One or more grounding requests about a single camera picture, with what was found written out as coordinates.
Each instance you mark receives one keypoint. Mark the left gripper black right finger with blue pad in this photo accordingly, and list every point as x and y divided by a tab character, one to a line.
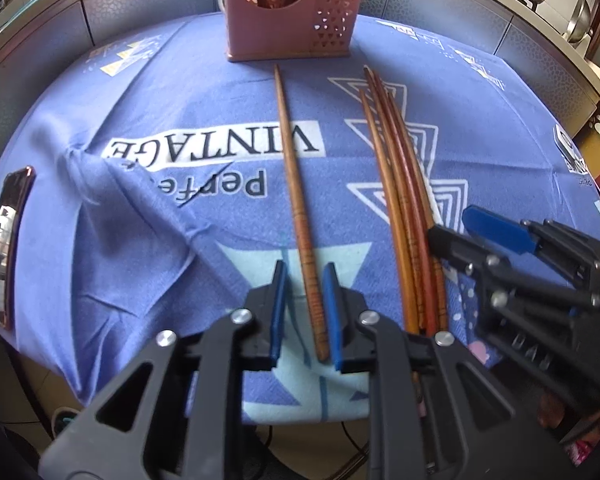
435	411

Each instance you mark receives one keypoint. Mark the blue printed tablecloth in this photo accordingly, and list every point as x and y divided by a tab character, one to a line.
160	200

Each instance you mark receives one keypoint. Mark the pink smiley utensil holder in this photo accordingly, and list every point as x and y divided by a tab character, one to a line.
260	30

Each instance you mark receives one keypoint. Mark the smartphone with red case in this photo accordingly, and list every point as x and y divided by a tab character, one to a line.
13	198

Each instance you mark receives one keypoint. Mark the steel pan leaning on wall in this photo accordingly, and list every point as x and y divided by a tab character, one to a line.
579	23

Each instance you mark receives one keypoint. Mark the brown chopstick of bundle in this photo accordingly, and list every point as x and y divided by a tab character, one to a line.
403	260
416	215

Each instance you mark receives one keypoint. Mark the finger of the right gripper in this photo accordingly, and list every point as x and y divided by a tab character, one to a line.
486	268
573	254

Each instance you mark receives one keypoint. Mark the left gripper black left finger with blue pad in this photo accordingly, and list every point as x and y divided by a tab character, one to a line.
175	411

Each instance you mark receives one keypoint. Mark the single brown wooden chopstick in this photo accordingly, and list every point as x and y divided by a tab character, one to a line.
300	219

